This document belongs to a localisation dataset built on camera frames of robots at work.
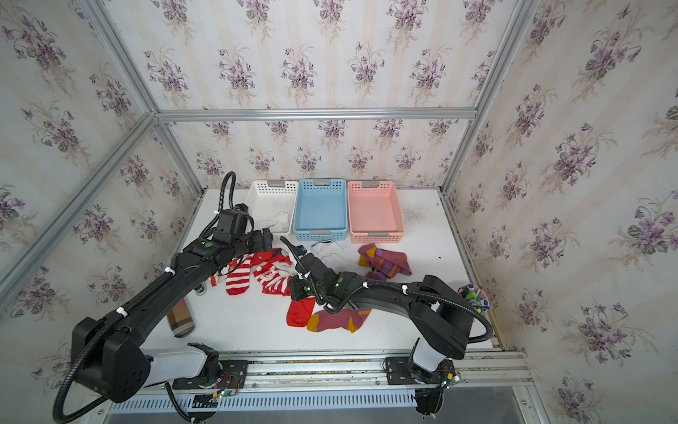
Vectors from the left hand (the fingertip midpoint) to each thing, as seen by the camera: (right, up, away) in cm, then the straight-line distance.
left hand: (261, 237), depth 83 cm
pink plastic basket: (+41, +8, +29) cm, 51 cm away
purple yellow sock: (+43, -10, +10) cm, 45 cm away
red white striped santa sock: (+2, -15, +7) cm, 16 cm away
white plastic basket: (-6, +12, +32) cm, 35 cm away
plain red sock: (+12, -24, +1) cm, 27 cm away
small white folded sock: (+21, -6, +15) cm, 26 cm away
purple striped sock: (+38, -14, +9) cm, 42 cm away
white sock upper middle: (+30, -10, +12) cm, 33 cm away
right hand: (+10, -14, -3) cm, 18 cm away
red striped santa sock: (-10, -14, +5) cm, 18 cm away
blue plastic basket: (+17, +8, +29) cm, 35 cm away
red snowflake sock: (0, -8, +12) cm, 15 cm away
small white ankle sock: (+1, +6, +23) cm, 24 cm away
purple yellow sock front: (+28, -26, -1) cm, 38 cm away
